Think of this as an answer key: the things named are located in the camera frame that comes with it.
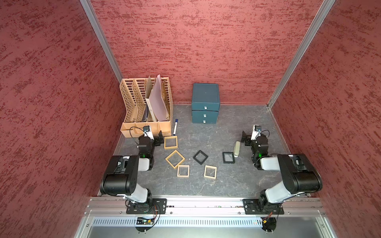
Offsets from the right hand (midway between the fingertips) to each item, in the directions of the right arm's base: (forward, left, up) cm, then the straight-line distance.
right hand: (249, 133), depth 94 cm
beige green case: (-9, +9, -5) cm, 14 cm away
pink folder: (+18, +60, +15) cm, 65 cm away
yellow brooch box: (-2, +52, -6) cm, 53 cm away
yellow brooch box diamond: (-14, +49, -7) cm, 51 cm away
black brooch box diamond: (-11, +31, -6) cm, 33 cm away
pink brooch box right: (-19, +27, -7) cm, 34 cm away
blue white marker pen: (+11, +50, -6) cm, 52 cm away
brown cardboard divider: (+24, +65, +20) cm, 72 cm away
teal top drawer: (+15, +28, +11) cm, 34 cm away
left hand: (0, +62, +2) cm, 62 cm away
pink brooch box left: (-24, +43, -6) cm, 50 cm away
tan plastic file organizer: (+10, +63, +21) cm, 67 cm away
